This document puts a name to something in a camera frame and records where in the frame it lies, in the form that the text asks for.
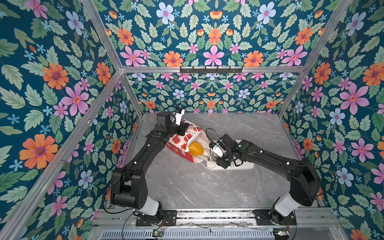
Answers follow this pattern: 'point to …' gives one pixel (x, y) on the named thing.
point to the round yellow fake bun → (195, 148)
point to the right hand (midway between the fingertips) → (219, 159)
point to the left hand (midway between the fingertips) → (189, 120)
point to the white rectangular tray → (212, 163)
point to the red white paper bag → (179, 144)
